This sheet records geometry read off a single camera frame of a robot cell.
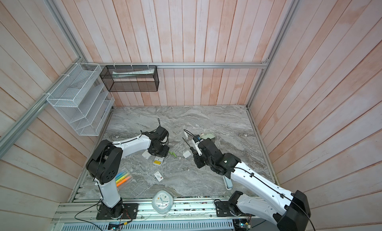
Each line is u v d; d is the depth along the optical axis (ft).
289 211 1.28
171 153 3.05
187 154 3.12
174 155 3.04
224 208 2.41
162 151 2.82
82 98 2.40
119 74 2.95
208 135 3.19
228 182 2.56
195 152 2.51
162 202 2.44
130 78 3.42
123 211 2.35
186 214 2.40
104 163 1.65
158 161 2.96
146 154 3.04
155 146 2.35
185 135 3.31
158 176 2.76
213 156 1.84
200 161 2.21
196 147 2.25
